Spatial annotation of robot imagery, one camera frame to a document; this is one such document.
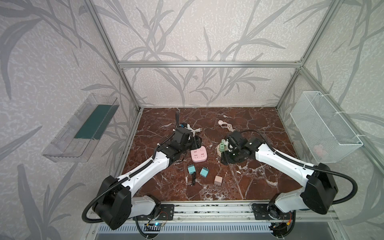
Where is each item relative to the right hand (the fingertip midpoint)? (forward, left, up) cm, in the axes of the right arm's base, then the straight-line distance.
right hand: (224, 155), depth 82 cm
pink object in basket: (-1, -46, +9) cm, 47 cm away
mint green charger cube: (+7, +1, -3) cm, 8 cm away
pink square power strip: (+4, +14, -8) cm, 17 cm away
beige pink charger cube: (-11, +3, -9) cm, 15 cm away
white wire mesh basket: (-2, -42, +22) cm, 47 cm away
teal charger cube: (-6, +11, -9) cm, 15 cm away
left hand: (+9, +14, +6) cm, 17 cm away
